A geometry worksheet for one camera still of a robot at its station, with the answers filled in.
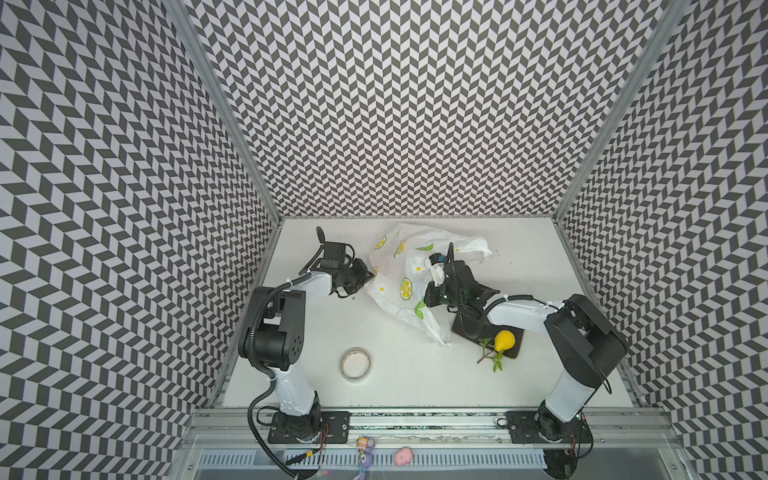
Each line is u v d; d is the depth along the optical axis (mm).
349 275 887
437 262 805
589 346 469
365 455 667
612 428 755
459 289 708
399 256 908
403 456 668
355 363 825
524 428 733
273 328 489
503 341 823
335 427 724
